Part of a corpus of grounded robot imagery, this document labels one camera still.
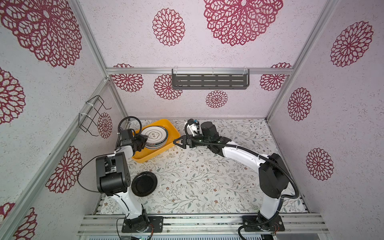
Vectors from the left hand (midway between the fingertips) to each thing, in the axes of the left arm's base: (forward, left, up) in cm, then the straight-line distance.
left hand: (148, 139), depth 98 cm
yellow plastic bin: (+8, -15, -6) cm, 19 cm away
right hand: (-13, -21, +16) cm, 30 cm away
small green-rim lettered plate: (-3, -6, -4) cm, 8 cm away
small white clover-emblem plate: (+5, -5, -2) cm, 7 cm away
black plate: (-26, 0, -10) cm, 28 cm away
